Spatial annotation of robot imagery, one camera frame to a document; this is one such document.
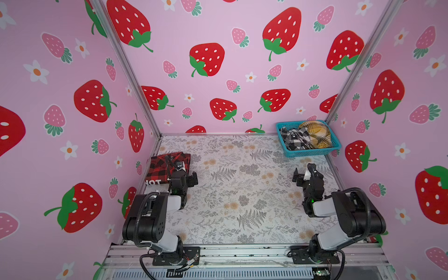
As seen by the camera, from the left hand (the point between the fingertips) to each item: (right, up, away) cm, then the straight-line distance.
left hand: (185, 172), depth 95 cm
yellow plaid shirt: (+81, +22, +12) cm, 85 cm away
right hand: (+66, +2, -4) cm, 66 cm away
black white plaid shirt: (+65, +19, +10) cm, 69 cm away
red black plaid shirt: (-16, +3, +4) cm, 16 cm away
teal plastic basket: (+90, +15, +8) cm, 91 cm away
